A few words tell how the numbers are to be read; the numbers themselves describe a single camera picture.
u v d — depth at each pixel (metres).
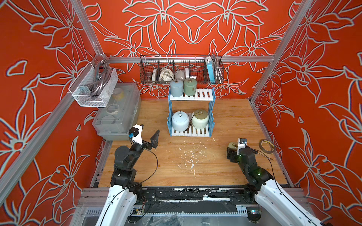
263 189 0.54
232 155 0.74
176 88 0.80
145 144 0.61
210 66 0.83
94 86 0.78
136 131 0.57
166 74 0.90
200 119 0.94
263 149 0.90
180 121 0.92
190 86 0.80
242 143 0.71
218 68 0.82
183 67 0.96
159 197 0.74
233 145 0.82
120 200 0.49
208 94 0.86
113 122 0.86
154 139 0.62
